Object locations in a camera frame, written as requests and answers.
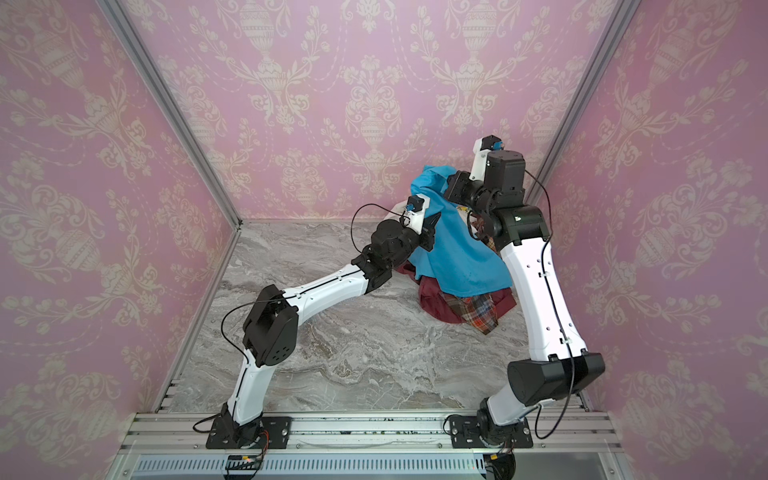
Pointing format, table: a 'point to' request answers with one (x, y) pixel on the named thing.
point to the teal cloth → (459, 263)
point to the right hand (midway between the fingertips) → (450, 176)
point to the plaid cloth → (480, 311)
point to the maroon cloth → (433, 302)
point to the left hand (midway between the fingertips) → (440, 214)
